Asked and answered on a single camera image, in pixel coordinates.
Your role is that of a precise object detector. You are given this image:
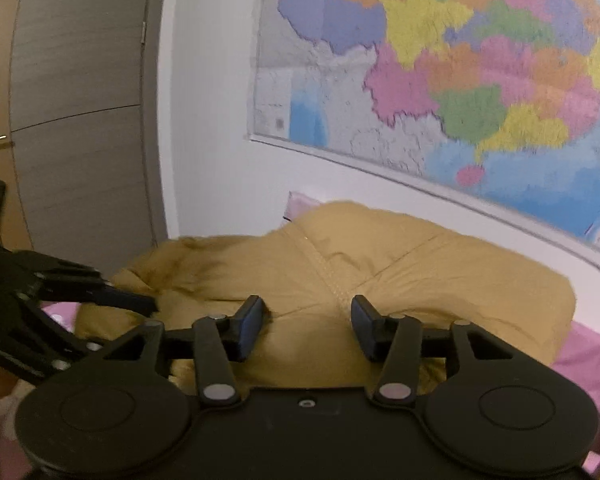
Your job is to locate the tan puffer jacket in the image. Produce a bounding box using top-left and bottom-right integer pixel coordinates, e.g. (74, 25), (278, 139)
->
(72, 199), (578, 396)

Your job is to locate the pink floral bed sheet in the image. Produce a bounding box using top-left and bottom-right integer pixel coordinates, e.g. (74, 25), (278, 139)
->
(0, 190), (600, 480)

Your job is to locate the grey wooden door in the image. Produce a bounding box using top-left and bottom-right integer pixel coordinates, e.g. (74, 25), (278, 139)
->
(0, 0), (166, 275)

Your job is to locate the colourful wall map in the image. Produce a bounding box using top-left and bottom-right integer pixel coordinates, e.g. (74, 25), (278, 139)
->
(249, 0), (600, 267)

